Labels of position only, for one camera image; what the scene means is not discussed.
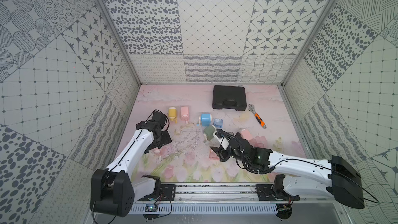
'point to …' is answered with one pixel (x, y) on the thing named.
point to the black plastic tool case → (229, 97)
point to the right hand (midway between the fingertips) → (216, 143)
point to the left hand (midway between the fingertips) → (163, 143)
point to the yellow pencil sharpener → (172, 113)
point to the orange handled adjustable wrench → (252, 108)
